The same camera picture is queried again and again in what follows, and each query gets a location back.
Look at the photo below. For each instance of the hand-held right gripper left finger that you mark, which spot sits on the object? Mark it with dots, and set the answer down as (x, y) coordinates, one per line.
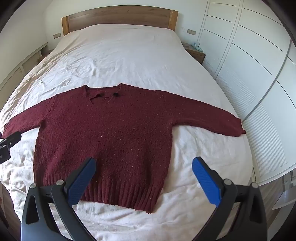
(79, 179)

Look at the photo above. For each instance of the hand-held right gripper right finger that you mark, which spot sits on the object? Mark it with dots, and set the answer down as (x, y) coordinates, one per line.
(205, 179)

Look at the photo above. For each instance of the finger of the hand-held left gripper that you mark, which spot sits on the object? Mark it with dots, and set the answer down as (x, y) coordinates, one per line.
(13, 139)

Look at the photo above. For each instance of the dark red knit sweater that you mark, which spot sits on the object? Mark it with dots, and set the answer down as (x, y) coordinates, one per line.
(108, 143)

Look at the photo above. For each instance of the white low cabinet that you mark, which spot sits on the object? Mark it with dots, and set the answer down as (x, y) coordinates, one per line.
(18, 69)

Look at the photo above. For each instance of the white bed sheet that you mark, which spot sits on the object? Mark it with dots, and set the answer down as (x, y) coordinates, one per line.
(129, 92)

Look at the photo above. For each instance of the white sliding wardrobe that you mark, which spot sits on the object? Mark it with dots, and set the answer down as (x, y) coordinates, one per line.
(254, 76)

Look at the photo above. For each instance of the wooden nightstand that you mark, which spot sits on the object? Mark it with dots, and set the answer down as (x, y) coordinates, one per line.
(196, 53)

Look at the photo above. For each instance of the glass tray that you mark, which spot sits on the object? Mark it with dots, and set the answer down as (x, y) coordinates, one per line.
(197, 47)

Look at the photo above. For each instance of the wooden headboard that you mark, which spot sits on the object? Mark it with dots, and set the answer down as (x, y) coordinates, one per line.
(120, 19)

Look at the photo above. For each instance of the wall socket panel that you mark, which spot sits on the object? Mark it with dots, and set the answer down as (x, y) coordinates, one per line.
(56, 35)
(191, 31)

